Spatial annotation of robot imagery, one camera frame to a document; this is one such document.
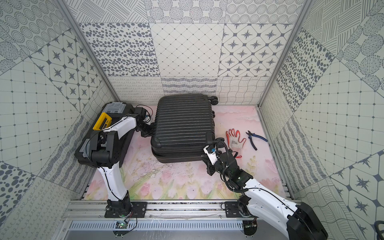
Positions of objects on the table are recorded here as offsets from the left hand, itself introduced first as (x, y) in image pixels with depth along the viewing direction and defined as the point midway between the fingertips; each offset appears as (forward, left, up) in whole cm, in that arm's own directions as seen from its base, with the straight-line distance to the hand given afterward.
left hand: (162, 133), depth 97 cm
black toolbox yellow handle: (+5, +32, +13) cm, 35 cm away
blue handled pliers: (+3, -61, -5) cm, 61 cm away
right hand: (-20, -27, +4) cm, 34 cm away
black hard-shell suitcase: (-6, -17, +16) cm, 24 cm away
